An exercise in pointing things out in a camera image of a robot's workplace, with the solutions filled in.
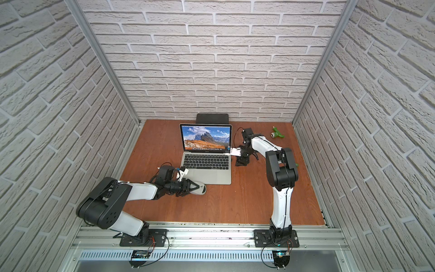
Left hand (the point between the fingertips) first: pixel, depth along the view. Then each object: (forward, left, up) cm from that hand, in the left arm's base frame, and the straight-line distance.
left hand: (198, 186), depth 86 cm
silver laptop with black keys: (+23, -1, +1) cm, 23 cm away
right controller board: (-31, -38, -3) cm, 49 cm away
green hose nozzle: (+37, -49, +1) cm, 61 cm away
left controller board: (-28, +24, -5) cm, 37 cm away
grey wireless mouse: (-2, -2, 0) cm, 3 cm away
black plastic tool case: (+49, -7, +2) cm, 50 cm away
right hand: (+19, -25, -1) cm, 31 cm away
